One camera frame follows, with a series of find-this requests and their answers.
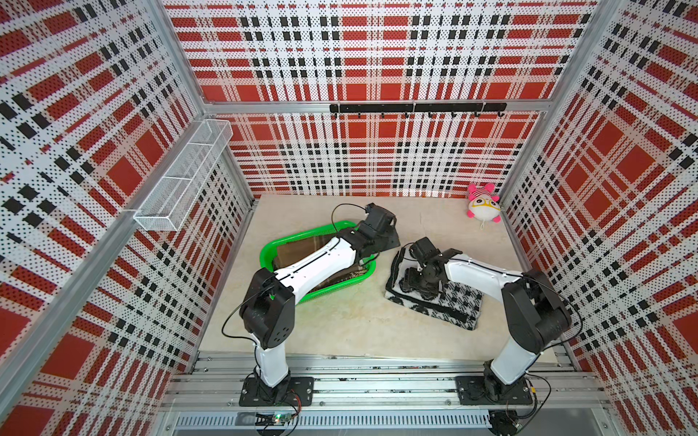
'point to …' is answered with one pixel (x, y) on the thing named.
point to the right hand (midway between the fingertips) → (414, 286)
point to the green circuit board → (273, 419)
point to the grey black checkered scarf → (347, 272)
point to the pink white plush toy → (483, 203)
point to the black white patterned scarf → (454, 303)
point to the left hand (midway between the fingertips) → (395, 236)
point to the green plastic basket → (267, 254)
